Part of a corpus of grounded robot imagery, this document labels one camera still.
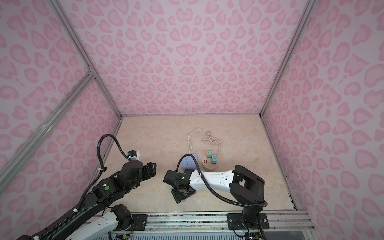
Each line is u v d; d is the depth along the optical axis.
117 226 0.62
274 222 0.73
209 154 0.90
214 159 0.88
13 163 0.53
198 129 1.10
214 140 1.03
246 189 0.44
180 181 0.59
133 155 0.66
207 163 0.91
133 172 0.55
